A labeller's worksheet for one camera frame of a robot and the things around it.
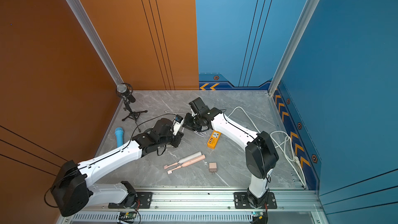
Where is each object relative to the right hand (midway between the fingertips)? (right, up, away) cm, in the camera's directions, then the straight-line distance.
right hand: (182, 125), depth 82 cm
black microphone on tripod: (-34, +19, +7) cm, 40 cm away
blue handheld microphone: (-40, -6, +12) cm, 42 cm away
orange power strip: (+18, -9, +10) cm, 22 cm away
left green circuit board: (-24, -42, -10) cm, 49 cm away
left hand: (+1, -4, +1) cm, 4 cm away
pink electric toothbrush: (+5, -20, +2) cm, 21 cm away
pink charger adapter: (+17, -23, +1) cm, 28 cm away
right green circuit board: (+37, -40, -12) cm, 56 cm away
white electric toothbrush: (+1, -20, +3) cm, 20 cm away
